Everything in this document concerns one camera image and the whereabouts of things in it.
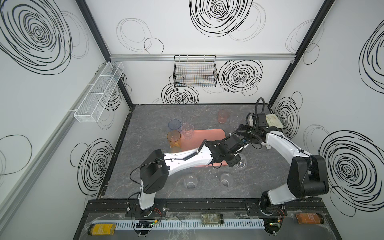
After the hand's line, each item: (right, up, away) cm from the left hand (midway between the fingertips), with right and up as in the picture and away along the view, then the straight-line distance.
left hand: (238, 155), depth 77 cm
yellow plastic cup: (-36, +7, +19) cm, 42 cm away
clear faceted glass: (-28, +12, +25) cm, 39 cm away
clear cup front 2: (-5, -15, +5) cm, 16 cm away
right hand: (+5, +11, +13) cm, 18 cm away
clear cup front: (-25, -16, +5) cm, 30 cm away
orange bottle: (+30, -27, -9) cm, 41 cm away
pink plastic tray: (-20, +6, +28) cm, 35 cm away
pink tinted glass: (-2, +21, +33) cm, 39 cm away
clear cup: (+3, -5, +3) cm, 7 cm away
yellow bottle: (-64, -30, -12) cm, 72 cm away
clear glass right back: (+7, +18, +31) cm, 37 cm away
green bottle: (-13, -27, -9) cm, 31 cm away
